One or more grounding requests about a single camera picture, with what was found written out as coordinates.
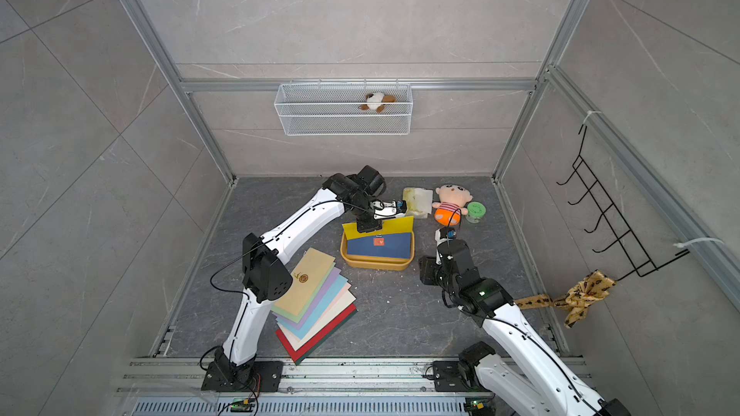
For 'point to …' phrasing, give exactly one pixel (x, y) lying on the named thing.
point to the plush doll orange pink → (453, 199)
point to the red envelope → (317, 337)
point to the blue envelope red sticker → (397, 246)
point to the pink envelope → (324, 315)
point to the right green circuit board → (475, 406)
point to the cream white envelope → (346, 300)
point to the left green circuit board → (241, 405)
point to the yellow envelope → (389, 227)
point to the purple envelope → (297, 325)
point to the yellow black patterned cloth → (593, 286)
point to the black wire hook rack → (625, 240)
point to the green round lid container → (476, 213)
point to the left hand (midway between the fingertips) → (380, 216)
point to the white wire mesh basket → (334, 110)
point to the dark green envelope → (327, 338)
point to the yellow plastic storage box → (376, 263)
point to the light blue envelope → (319, 311)
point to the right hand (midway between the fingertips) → (427, 260)
